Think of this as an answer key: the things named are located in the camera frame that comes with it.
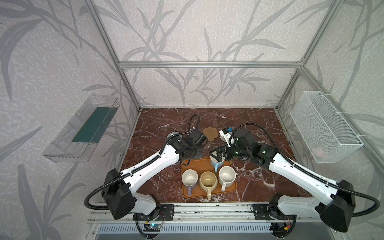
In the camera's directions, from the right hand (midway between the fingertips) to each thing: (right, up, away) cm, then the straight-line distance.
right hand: (215, 146), depth 74 cm
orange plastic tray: (-8, -17, +3) cm, 19 cm away
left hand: (-8, -2, +5) cm, 10 cm away
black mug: (-8, -3, -5) cm, 10 cm away
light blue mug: (+1, -11, +7) cm, 13 cm away
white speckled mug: (+8, -19, +10) cm, 23 cm away
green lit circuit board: (-31, -38, -3) cm, 49 cm away
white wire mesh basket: (+46, +7, -12) cm, 48 cm away
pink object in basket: (+50, -2, -1) cm, 50 cm away
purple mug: (-14, -20, +9) cm, 26 cm away
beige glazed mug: (-3, -21, +9) cm, 23 cm away
